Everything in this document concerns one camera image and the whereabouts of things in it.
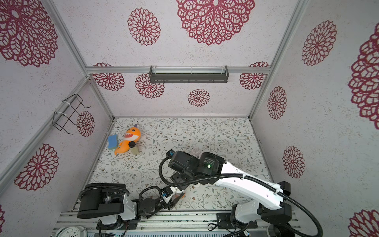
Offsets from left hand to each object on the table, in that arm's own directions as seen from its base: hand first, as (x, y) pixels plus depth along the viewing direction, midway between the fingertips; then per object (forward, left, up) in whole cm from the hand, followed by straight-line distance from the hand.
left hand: (180, 189), depth 78 cm
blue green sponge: (+34, +50, -6) cm, 61 cm away
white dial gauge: (-19, +50, -2) cm, 53 cm away
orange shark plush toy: (+36, +34, +1) cm, 49 cm away
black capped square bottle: (+25, +31, -2) cm, 40 cm away
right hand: (+1, -1, +19) cm, 19 cm away
